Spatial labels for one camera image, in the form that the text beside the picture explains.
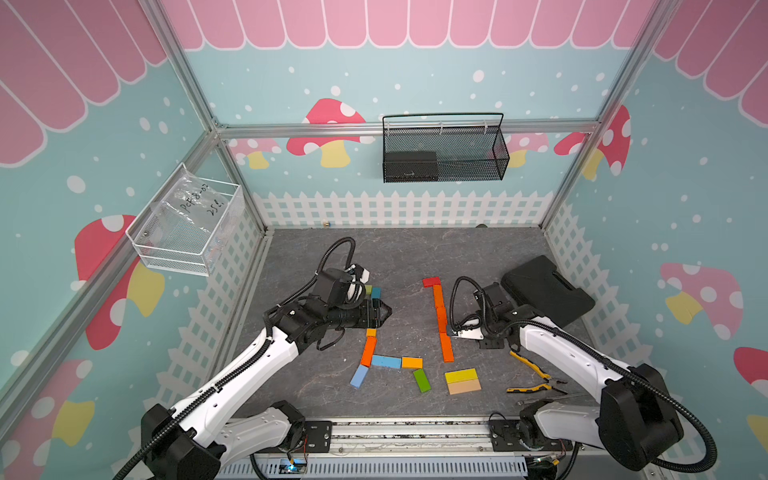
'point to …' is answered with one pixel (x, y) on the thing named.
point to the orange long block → (368, 351)
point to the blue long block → (387, 361)
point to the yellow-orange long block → (371, 332)
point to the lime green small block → (368, 289)
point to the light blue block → (359, 376)
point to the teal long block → (377, 292)
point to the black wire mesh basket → (444, 155)
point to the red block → (430, 282)
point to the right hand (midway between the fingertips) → (482, 323)
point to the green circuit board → (299, 466)
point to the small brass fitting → (326, 224)
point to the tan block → (457, 388)
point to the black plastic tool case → (540, 285)
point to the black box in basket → (410, 166)
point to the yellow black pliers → (547, 385)
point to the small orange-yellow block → (412, 363)
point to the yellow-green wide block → (460, 375)
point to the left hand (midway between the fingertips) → (380, 317)
